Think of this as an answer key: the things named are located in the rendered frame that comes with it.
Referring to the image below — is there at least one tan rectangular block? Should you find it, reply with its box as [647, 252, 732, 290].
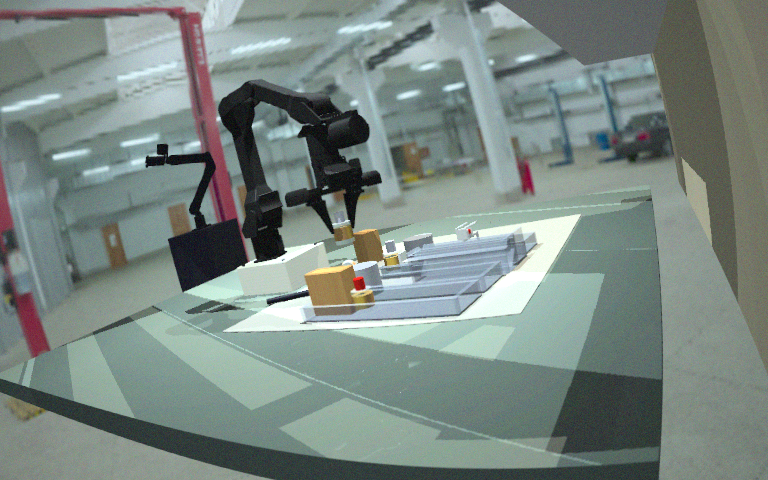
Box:
[353, 229, 384, 263]

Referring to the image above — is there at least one brown cardboard box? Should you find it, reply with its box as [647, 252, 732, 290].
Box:
[304, 265, 356, 306]

